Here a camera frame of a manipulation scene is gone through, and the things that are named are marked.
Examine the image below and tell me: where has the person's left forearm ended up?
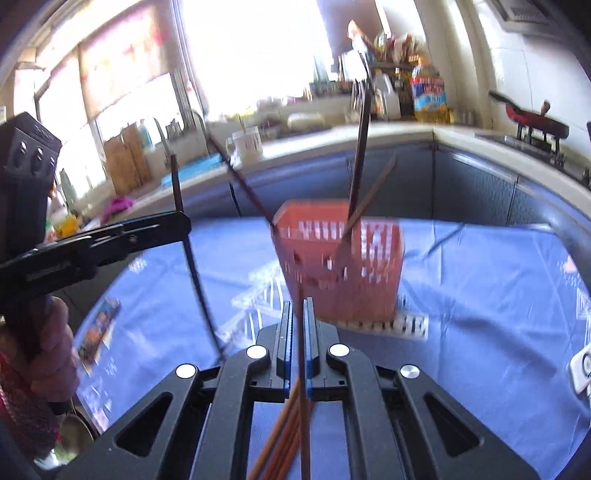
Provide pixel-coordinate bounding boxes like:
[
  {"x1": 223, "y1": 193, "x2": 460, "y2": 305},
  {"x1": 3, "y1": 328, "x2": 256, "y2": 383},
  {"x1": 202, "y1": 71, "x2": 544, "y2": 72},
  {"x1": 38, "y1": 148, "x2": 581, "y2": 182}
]
[{"x1": 0, "y1": 351, "x2": 61, "y2": 457}]

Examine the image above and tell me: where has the red frying pan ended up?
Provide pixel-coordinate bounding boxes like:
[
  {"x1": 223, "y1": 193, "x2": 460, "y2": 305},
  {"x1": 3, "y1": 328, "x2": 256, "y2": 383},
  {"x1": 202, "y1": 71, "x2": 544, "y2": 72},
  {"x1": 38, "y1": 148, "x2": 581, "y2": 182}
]
[{"x1": 489, "y1": 90, "x2": 570, "y2": 139}]

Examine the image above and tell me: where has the black gas stove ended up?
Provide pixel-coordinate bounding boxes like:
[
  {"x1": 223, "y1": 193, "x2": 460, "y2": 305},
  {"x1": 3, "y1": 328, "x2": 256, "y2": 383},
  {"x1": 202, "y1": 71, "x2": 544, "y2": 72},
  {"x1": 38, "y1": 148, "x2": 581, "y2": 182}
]
[{"x1": 475, "y1": 131, "x2": 591, "y2": 181}]

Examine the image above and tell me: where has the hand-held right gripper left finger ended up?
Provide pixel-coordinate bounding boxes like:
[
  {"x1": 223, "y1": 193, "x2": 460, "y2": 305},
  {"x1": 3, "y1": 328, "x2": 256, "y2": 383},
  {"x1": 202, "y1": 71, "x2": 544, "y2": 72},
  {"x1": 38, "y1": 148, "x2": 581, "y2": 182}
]
[{"x1": 58, "y1": 301, "x2": 294, "y2": 480}]

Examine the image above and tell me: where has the brown wooden chopstick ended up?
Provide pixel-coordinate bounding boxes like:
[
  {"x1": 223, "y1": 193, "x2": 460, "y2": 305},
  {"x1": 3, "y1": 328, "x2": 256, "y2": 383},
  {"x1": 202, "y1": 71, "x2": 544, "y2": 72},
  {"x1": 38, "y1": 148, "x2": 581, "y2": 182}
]
[
  {"x1": 347, "y1": 89, "x2": 372, "y2": 219},
  {"x1": 342, "y1": 154, "x2": 398, "y2": 236},
  {"x1": 297, "y1": 277, "x2": 312, "y2": 480},
  {"x1": 207, "y1": 137, "x2": 274, "y2": 225},
  {"x1": 170, "y1": 154, "x2": 227, "y2": 365}
]

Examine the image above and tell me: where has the blue plastic basin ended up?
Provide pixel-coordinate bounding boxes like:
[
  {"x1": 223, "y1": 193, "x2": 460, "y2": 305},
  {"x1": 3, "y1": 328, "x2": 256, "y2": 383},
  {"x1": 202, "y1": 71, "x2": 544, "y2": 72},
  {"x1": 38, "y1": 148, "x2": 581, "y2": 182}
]
[{"x1": 159, "y1": 154, "x2": 222, "y2": 185}]

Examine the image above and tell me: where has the yellow cooking oil bottle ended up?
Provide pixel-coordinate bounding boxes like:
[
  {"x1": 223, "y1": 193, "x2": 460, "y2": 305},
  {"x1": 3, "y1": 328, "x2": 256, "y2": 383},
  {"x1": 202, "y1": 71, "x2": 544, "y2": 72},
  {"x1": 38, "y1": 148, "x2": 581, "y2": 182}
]
[{"x1": 411, "y1": 65, "x2": 448, "y2": 123}]

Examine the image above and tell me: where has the person's left hand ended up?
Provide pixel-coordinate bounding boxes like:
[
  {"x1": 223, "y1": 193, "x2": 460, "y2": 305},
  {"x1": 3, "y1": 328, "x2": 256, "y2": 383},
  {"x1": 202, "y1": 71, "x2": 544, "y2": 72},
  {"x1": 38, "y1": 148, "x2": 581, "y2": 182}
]
[{"x1": 39, "y1": 295, "x2": 80, "y2": 407}]

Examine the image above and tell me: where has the white mug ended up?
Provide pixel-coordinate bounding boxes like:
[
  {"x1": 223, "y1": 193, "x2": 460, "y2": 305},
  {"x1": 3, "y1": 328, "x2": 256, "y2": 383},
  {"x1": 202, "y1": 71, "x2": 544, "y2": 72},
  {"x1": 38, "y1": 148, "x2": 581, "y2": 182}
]
[{"x1": 231, "y1": 127, "x2": 264, "y2": 162}]

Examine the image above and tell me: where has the wooden cutting board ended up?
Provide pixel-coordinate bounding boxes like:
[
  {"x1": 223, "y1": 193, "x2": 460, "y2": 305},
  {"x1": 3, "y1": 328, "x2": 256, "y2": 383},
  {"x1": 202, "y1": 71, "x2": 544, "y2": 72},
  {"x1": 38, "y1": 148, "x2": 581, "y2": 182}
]
[{"x1": 104, "y1": 124, "x2": 151, "y2": 195}]

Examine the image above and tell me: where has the pink cloth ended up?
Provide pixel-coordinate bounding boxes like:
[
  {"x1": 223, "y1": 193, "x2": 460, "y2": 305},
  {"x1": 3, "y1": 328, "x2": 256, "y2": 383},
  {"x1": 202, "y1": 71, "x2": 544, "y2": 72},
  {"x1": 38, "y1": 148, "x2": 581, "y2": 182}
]
[{"x1": 102, "y1": 196, "x2": 134, "y2": 222}]

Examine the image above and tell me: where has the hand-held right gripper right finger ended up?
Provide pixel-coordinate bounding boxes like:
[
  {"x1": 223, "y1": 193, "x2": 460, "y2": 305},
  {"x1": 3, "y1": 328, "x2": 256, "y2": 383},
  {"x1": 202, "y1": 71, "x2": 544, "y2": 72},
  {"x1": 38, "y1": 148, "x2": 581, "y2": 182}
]
[{"x1": 304, "y1": 299, "x2": 541, "y2": 480}]

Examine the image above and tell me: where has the steel kitchen faucet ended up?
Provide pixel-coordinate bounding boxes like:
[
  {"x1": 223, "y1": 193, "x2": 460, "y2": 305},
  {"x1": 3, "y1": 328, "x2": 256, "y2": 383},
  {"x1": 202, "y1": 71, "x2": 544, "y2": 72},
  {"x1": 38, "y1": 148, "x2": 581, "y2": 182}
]
[
  {"x1": 191, "y1": 111, "x2": 208, "y2": 153},
  {"x1": 154, "y1": 117, "x2": 174, "y2": 169}
]

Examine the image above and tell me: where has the blue printed tablecloth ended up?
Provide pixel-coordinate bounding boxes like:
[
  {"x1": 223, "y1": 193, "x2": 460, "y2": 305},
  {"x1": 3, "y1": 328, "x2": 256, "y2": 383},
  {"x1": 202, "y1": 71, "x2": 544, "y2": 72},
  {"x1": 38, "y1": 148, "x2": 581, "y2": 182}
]
[{"x1": 74, "y1": 217, "x2": 591, "y2": 480}]

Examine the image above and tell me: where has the steel range hood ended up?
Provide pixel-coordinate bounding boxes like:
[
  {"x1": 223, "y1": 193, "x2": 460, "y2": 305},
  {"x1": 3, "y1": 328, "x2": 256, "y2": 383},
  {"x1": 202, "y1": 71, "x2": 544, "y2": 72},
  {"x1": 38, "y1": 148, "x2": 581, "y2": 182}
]
[{"x1": 489, "y1": 0, "x2": 555, "y2": 21}]

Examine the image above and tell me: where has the pink plastic utensil holder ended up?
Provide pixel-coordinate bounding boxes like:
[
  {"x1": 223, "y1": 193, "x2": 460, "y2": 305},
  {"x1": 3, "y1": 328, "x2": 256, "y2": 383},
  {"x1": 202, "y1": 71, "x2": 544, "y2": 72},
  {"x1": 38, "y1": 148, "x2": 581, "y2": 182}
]
[{"x1": 270, "y1": 199, "x2": 406, "y2": 324}]

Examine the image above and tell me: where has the white round-button device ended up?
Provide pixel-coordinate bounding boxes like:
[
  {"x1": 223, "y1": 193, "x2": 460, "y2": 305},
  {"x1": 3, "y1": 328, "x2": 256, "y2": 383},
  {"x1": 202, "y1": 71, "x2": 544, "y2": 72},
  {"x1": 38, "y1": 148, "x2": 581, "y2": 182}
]
[{"x1": 566, "y1": 344, "x2": 591, "y2": 395}]

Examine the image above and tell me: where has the pile of snack packets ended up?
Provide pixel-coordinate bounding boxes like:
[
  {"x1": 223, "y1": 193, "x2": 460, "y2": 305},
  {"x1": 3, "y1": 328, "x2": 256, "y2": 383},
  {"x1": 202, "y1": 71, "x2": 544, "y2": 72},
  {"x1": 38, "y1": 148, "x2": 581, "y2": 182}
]
[{"x1": 346, "y1": 21, "x2": 419, "y2": 70}]

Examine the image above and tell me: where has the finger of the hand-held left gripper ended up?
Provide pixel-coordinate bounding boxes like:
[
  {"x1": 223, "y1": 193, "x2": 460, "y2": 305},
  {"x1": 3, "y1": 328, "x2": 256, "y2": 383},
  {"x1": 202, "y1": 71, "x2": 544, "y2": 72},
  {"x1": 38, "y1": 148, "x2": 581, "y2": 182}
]
[
  {"x1": 90, "y1": 210, "x2": 192, "y2": 236},
  {"x1": 92, "y1": 226, "x2": 192, "y2": 261}
]

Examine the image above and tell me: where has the white radish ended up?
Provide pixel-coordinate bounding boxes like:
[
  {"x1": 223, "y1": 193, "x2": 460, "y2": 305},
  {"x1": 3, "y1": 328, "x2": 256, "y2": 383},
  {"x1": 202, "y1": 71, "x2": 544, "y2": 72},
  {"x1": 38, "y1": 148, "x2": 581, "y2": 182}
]
[{"x1": 286, "y1": 113, "x2": 324, "y2": 130}]

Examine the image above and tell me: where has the white plastic jug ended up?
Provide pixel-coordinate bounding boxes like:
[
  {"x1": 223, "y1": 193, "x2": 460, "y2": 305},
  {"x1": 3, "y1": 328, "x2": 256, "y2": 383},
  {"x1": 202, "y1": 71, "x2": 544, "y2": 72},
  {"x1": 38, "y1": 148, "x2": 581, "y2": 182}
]
[{"x1": 372, "y1": 71, "x2": 402, "y2": 118}]

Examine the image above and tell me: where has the printed roller blind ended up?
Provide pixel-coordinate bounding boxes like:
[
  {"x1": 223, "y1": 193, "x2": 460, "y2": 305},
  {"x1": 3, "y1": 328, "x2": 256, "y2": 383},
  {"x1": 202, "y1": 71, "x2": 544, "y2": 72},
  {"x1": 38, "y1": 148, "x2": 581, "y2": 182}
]
[{"x1": 78, "y1": 9, "x2": 171, "y2": 116}]

